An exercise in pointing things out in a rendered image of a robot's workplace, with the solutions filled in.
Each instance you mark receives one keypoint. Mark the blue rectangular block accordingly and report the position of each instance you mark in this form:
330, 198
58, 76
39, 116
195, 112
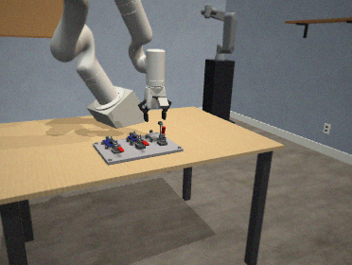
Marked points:
132, 139
107, 143

